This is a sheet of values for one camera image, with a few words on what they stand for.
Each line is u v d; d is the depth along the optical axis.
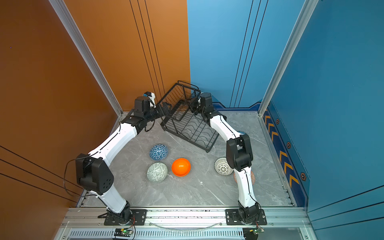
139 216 0.74
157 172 0.87
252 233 0.71
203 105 0.75
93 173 0.45
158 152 0.96
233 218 0.72
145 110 0.66
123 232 0.71
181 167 0.89
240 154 0.58
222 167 0.89
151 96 0.76
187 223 0.73
